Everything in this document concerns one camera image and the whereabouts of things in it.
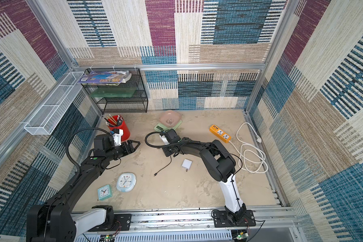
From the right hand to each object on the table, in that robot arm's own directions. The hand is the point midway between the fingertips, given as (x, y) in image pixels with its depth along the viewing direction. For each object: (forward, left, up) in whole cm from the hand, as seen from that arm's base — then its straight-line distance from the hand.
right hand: (169, 149), depth 99 cm
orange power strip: (+11, -34, +1) cm, 35 cm away
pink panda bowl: (+24, +1, +4) cm, 24 cm away
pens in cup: (+12, +37, +13) cm, 41 cm away
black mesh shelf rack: (+38, +26, +5) cm, 46 cm away
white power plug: (+8, -61, -2) cm, 62 cm away
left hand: (-6, +16, +15) cm, 23 cm away
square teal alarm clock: (-27, +33, +1) cm, 42 cm away
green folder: (+27, +34, +25) cm, 50 cm away
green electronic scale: (+17, +8, +2) cm, 19 cm away
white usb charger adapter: (-12, -11, +2) cm, 16 cm away
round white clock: (-22, +22, +2) cm, 31 cm away
